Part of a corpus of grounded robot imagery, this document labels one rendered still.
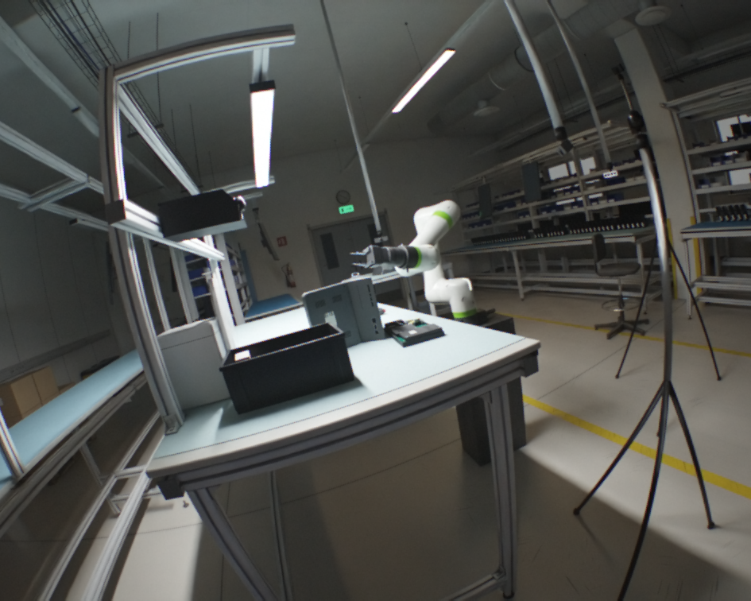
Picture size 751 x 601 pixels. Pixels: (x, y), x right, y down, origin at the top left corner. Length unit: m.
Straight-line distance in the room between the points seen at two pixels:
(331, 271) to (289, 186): 2.12
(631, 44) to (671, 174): 1.66
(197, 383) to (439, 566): 1.20
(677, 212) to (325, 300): 4.26
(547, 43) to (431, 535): 4.57
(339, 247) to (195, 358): 7.14
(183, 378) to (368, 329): 0.59
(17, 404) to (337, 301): 3.39
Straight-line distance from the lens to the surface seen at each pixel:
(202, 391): 0.99
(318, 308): 1.09
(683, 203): 4.68
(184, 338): 0.96
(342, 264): 7.96
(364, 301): 1.13
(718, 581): 1.62
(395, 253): 1.31
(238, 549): 0.88
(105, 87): 1.07
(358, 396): 0.75
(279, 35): 1.03
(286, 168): 8.08
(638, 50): 5.00
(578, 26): 4.30
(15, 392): 3.92
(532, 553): 1.62
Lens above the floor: 1.29
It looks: 8 degrees down
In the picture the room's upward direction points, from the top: 13 degrees counter-clockwise
